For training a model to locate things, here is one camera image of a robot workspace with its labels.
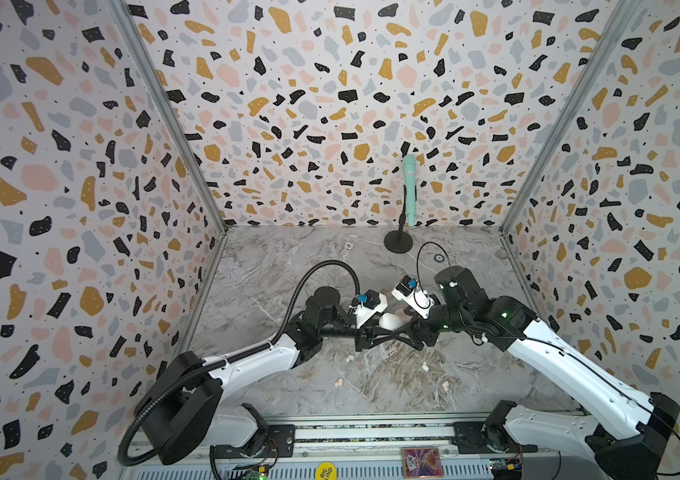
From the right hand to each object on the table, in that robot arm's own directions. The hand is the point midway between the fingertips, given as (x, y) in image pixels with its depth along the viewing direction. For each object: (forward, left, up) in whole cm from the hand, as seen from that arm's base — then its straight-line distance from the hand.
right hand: (400, 318), depth 69 cm
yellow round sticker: (-28, +17, -23) cm, 40 cm away
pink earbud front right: (-8, -15, -24) cm, 29 cm away
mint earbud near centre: (-1, +12, -24) cm, 27 cm away
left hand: (-1, 0, -2) cm, 2 cm away
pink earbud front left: (-8, +15, -23) cm, 29 cm away
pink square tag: (-26, -6, -22) cm, 34 cm away
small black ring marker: (+38, -20, -25) cm, 50 cm away
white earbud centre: (-3, -9, -23) cm, 25 cm away
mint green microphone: (+51, -6, +7) cm, 51 cm away
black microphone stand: (+46, -6, -24) cm, 52 cm away
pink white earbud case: (-1, +2, 0) cm, 2 cm away
